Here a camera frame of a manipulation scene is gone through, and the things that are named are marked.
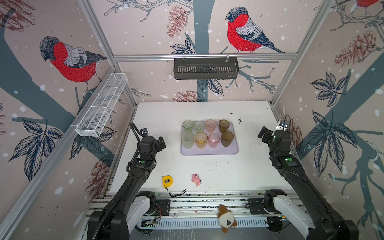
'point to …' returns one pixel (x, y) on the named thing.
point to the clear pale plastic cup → (187, 139)
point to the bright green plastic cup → (188, 125)
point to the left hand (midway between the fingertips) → (153, 139)
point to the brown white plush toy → (226, 218)
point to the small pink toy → (195, 179)
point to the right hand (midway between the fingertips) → (271, 130)
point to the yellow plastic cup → (200, 139)
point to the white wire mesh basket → (100, 105)
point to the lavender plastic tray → (233, 149)
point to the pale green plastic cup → (199, 126)
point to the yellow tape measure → (167, 181)
